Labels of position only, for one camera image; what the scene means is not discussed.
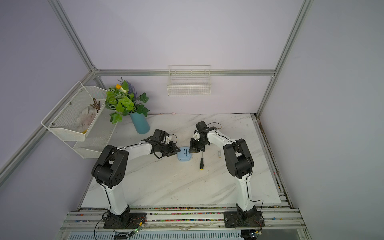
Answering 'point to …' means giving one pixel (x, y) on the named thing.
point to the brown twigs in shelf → (96, 105)
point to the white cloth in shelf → (84, 118)
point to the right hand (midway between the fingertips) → (190, 151)
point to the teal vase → (140, 123)
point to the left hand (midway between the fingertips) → (180, 150)
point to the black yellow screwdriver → (201, 164)
